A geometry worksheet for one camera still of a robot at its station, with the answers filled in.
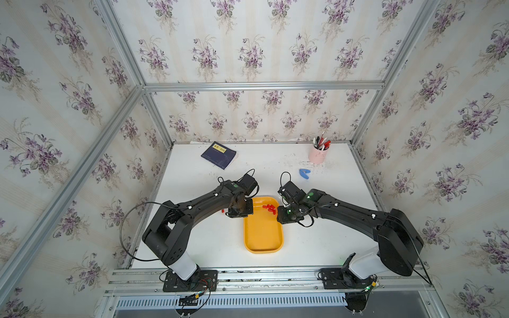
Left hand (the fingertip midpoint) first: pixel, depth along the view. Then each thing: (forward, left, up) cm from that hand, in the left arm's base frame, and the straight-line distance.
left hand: (250, 215), depth 86 cm
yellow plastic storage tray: (-6, -5, -3) cm, 9 cm away
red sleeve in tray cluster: (+5, -9, -3) cm, 11 cm away
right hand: (-2, -13, +2) cm, 13 cm away
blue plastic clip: (+25, -28, -3) cm, 38 cm away
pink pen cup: (+34, -36, +2) cm, 50 cm away
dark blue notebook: (+39, +19, -4) cm, 44 cm away
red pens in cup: (+39, -39, +6) cm, 56 cm away
